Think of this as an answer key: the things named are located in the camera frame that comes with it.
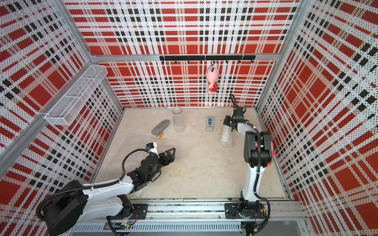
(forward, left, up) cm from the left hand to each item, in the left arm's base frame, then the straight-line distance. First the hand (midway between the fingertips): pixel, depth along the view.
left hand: (172, 150), depth 84 cm
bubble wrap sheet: (+12, -34, -5) cm, 37 cm away
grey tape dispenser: (+26, -23, -9) cm, 36 cm away
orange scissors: (+18, +12, -11) cm, 24 cm away
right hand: (+27, -38, -4) cm, 46 cm away
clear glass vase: (+24, -1, -6) cm, 25 cm away
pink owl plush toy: (-17, -43, +23) cm, 52 cm away
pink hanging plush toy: (+40, -24, +24) cm, 53 cm away
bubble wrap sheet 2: (+6, +41, -9) cm, 42 cm away
